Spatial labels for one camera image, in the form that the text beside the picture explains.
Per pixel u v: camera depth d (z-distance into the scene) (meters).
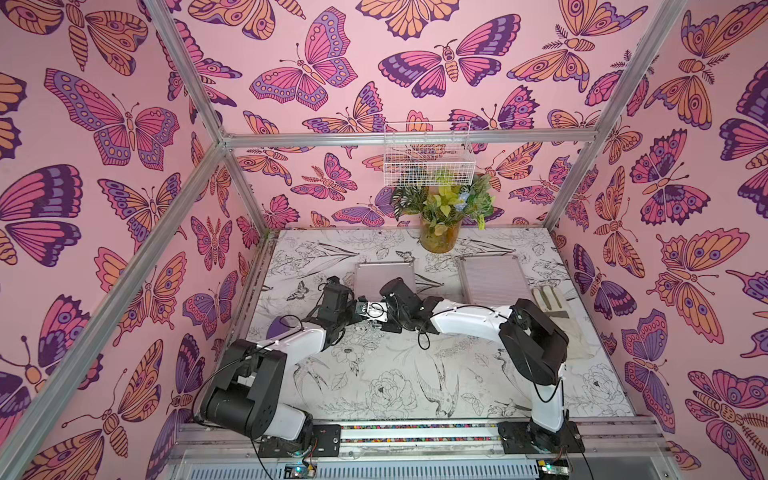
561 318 0.94
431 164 1.06
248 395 0.43
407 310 0.70
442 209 0.95
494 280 0.97
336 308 0.72
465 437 0.75
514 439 0.73
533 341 0.51
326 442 0.73
